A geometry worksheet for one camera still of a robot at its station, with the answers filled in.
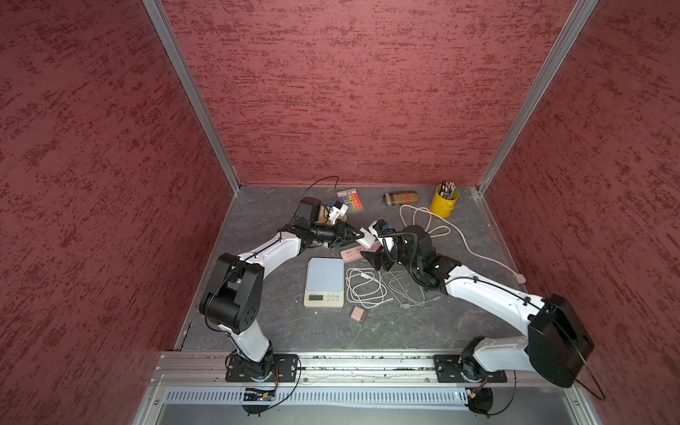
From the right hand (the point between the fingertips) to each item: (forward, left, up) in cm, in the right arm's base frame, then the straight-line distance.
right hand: (370, 247), depth 82 cm
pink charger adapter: (-16, +4, -14) cm, 22 cm away
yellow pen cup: (+25, -32, -10) cm, 42 cm away
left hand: (+1, +3, +2) cm, 4 cm away
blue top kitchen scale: (-5, +16, -14) cm, 22 cm away
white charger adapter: (+1, +1, +2) cm, 3 cm away
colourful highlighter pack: (+35, +6, -16) cm, 39 cm away
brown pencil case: (+34, -17, -14) cm, 41 cm away
